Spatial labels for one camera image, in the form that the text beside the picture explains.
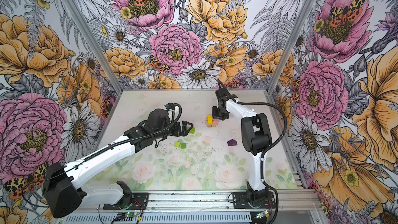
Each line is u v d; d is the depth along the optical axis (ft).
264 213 2.34
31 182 2.03
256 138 1.81
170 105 2.26
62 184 1.28
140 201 2.43
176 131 2.20
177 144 3.06
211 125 3.28
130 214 2.34
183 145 3.02
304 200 2.52
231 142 3.07
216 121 3.22
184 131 2.22
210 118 3.33
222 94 2.68
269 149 1.77
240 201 2.41
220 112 2.81
